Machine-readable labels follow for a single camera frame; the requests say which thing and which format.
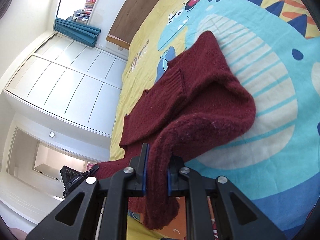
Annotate maroon knitted sweater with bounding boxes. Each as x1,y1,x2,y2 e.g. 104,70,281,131
96,31,256,230

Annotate white wardrobe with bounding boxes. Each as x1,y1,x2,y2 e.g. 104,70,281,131
6,34,126,137

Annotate teal curtain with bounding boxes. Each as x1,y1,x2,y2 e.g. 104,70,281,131
54,17,101,47

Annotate yellow dinosaur bed cover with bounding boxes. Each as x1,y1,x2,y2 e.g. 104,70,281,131
111,0,319,239

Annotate wooden headboard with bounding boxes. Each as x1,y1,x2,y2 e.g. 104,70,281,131
106,0,159,49

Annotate row of books on shelf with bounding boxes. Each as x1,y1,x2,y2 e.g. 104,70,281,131
72,0,108,23

